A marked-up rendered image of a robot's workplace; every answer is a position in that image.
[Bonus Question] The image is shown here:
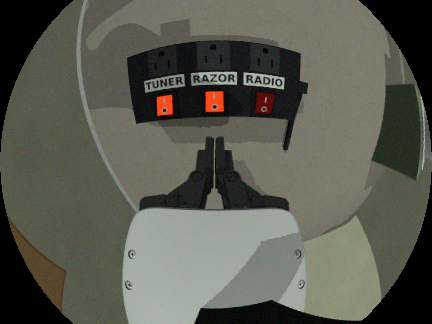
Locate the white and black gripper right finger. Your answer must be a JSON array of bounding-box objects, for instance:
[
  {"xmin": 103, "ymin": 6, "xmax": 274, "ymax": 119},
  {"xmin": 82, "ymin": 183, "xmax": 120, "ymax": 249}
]
[{"xmin": 215, "ymin": 137, "xmax": 289, "ymax": 211}]

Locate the black power strip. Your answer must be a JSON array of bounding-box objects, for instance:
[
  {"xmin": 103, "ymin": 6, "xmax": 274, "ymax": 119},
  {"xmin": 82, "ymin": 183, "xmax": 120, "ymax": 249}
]
[{"xmin": 127, "ymin": 40, "xmax": 308, "ymax": 150}]

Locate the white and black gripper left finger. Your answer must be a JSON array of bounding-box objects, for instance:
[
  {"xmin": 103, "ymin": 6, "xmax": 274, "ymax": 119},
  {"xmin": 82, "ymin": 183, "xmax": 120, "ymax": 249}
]
[{"xmin": 139, "ymin": 137, "xmax": 214, "ymax": 210}]

